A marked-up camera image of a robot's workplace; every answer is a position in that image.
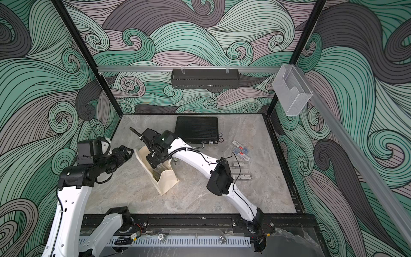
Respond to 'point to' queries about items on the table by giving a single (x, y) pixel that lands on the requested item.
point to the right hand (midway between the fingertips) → (155, 162)
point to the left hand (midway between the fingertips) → (128, 153)
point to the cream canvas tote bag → (162, 173)
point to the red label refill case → (240, 150)
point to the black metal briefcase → (197, 131)
